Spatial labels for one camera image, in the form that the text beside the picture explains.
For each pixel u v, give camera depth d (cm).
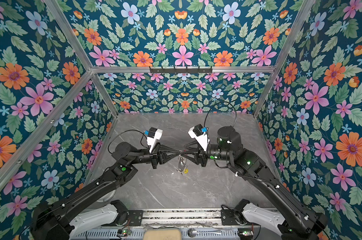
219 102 116
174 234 66
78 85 83
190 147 58
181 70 93
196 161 53
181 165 60
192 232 68
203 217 75
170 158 57
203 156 49
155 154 52
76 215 44
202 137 49
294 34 75
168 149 56
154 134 52
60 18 72
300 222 37
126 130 48
